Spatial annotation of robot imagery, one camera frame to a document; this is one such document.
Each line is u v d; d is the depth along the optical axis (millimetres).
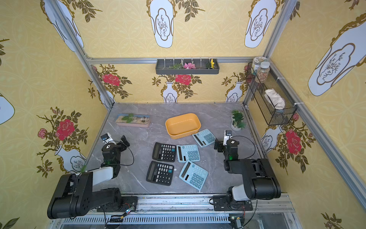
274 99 698
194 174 817
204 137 976
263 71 797
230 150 709
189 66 877
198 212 720
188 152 904
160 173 825
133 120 1069
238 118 1033
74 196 434
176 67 877
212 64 880
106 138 761
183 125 1069
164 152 904
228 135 796
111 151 688
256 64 856
